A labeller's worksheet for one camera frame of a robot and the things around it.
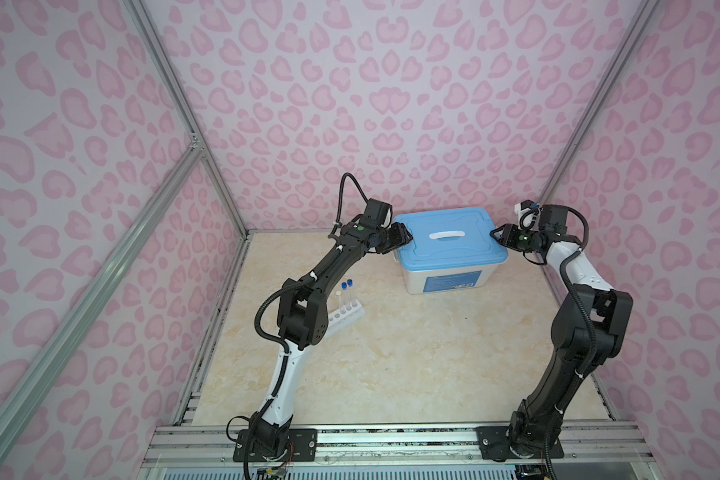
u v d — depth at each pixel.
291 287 0.58
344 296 0.88
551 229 0.75
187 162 0.86
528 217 0.82
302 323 0.59
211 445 0.75
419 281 0.94
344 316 0.93
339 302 0.88
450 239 0.92
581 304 0.49
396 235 0.84
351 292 0.86
